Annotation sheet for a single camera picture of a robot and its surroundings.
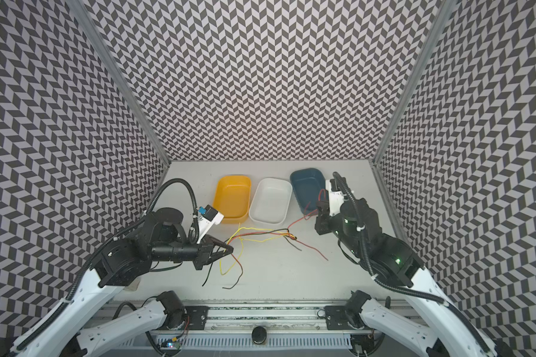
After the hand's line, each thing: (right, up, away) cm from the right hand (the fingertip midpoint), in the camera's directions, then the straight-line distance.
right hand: (320, 202), depth 62 cm
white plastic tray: (-15, -4, +40) cm, 43 cm away
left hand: (-25, -13, -4) cm, 28 cm away
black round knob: (-17, -38, 0) cm, 42 cm away
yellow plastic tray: (-34, -2, +40) cm, 52 cm away
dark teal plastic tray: (+2, +5, +43) cm, 44 cm away
